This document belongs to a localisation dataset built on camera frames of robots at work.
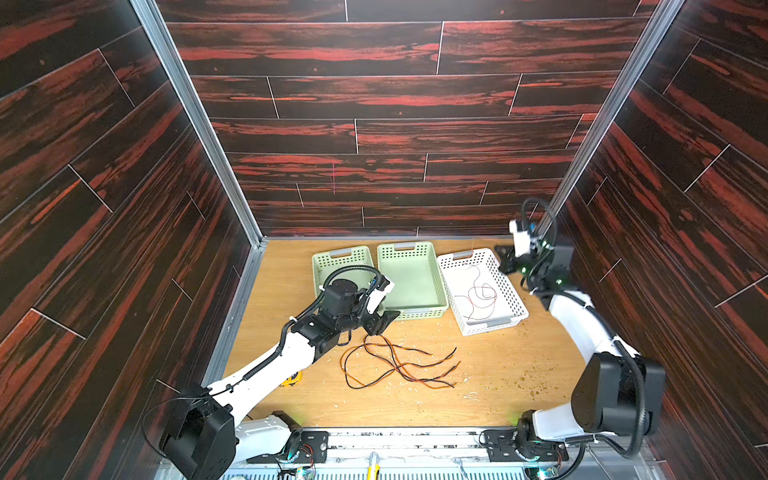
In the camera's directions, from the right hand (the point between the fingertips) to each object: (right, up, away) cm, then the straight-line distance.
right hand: (505, 244), depth 85 cm
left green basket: (-57, -5, +23) cm, 61 cm away
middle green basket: (-22, -14, +20) cm, 33 cm away
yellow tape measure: (-61, -39, -1) cm, 72 cm away
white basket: (-1, -16, +18) cm, 24 cm away
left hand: (-33, -17, -7) cm, 38 cm away
